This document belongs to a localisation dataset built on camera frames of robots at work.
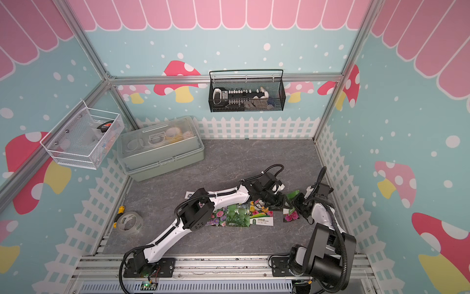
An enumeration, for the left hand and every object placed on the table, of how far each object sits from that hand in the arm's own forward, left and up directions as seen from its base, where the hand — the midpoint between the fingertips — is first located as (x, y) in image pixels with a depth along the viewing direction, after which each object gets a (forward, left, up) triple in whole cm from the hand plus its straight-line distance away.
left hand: (287, 211), depth 86 cm
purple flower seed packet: (+10, +50, -3) cm, 51 cm away
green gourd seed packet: (-1, +24, -4) cm, 24 cm away
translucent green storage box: (+24, +63, +16) cm, 70 cm away
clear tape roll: (-6, +76, -5) cm, 76 cm away
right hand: (+6, -3, 0) cm, 6 cm away
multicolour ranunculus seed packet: (0, +13, -4) cm, 14 cm away
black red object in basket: (+24, +82, +30) cm, 90 cm away
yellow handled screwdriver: (-1, +81, -3) cm, 81 cm away
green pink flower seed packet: (-2, -1, -1) cm, 2 cm away
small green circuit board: (-30, +58, -4) cm, 65 cm away
